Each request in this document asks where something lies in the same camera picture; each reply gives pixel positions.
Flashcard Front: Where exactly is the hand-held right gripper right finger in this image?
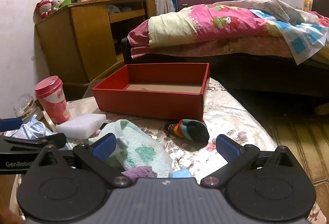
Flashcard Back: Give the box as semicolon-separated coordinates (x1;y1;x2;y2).
200;134;300;188

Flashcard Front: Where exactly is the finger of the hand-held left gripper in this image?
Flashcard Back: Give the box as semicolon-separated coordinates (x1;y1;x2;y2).
0;118;25;132
0;133;68;154

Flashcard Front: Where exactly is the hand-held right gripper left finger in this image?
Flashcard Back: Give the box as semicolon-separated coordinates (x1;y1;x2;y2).
31;133;131;187

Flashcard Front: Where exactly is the green terry towel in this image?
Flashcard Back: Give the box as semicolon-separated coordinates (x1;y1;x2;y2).
89;119;173;179

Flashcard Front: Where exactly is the blue cloth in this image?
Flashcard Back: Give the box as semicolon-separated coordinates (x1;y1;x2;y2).
170;169;192;179

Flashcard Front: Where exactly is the red cardboard box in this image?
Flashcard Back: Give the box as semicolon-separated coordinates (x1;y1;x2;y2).
92;63;211;122

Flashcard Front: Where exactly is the blue face mask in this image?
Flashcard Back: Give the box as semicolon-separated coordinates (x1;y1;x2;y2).
8;118;56;141

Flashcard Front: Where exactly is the clear glass jar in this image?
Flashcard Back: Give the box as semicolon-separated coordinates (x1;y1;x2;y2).
13;93;44;125

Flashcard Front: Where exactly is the white sponge block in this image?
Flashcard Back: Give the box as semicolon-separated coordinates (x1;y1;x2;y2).
56;113;107;139

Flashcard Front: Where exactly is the multicolour striped sock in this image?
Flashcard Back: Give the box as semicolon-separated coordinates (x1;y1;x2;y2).
164;119;210;143

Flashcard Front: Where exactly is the purple knitted cloth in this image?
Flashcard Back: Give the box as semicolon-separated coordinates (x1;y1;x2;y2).
121;165;158;179

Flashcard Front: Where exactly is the red paper cup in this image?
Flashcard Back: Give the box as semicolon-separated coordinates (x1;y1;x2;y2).
35;75;71;125

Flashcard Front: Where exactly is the dark wooden bed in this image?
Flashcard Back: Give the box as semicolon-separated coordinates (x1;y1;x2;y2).
122;0;329;99

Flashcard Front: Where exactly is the pink floral bed sheet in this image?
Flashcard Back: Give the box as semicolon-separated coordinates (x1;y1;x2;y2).
131;35;329;60

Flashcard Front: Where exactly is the wooden desk cabinet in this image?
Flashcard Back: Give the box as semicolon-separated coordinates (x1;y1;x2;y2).
35;0;157;86

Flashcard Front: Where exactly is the red snowman plush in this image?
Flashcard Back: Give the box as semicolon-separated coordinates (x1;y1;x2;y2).
35;0;53;19

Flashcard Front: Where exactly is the pink cartoon quilt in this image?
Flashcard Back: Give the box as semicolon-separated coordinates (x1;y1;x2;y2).
128;4;295;59

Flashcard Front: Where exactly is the green plush toy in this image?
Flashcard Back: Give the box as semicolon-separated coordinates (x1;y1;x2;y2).
58;0;74;10

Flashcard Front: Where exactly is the grey cloth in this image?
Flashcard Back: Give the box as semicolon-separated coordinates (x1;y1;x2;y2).
107;4;129;14

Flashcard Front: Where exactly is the white blue-checked quilt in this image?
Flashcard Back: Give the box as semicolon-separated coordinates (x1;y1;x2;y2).
213;0;329;66

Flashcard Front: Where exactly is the dark wooden furniture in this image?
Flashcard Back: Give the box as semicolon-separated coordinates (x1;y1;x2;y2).
312;0;329;13

